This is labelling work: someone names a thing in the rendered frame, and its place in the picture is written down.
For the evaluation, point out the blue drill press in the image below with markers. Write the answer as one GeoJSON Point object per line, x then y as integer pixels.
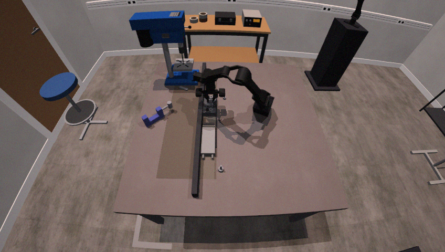
{"type": "Point", "coordinates": [157, 28]}

